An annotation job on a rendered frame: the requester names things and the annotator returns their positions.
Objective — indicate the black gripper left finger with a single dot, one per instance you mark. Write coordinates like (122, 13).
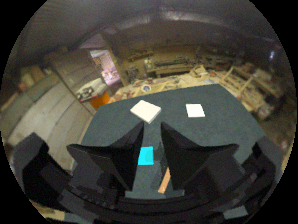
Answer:
(120, 158)

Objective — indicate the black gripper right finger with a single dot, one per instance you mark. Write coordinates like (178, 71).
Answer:
(186, 158)

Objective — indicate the brown rectangular block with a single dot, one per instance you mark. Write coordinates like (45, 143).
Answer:
(165, 181)

